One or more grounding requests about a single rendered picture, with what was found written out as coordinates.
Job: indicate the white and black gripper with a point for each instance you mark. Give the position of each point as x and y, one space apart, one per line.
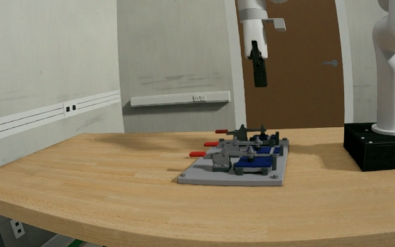
255 46

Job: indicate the blue part with slot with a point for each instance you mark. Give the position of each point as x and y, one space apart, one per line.
268 151

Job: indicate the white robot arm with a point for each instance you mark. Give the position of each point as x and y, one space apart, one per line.
383 36

